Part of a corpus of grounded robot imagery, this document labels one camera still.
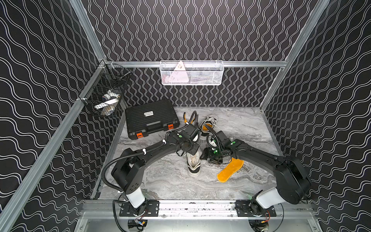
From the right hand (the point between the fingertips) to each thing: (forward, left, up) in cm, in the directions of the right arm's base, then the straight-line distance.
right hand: (203, 158), depth 85 cm
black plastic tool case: (+32, +36, 0) cm, 48 cm away
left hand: (+6, +5, +5) cm, 9 cm away
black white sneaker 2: (-1, +6, -5) cm, 8 cm away
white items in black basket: (+18, +50, +29) cm, 60 cm away
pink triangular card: (+41, +15, +28) cm, 52 cm away
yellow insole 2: (-2, -18, -7) cm, 19 cm away
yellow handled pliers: (+34, +12, -5) cm, 36 cm away
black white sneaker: (+29, -6, 0) cm, 29 cm away
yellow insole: (+23, -2, 0) cm, 23 cm away
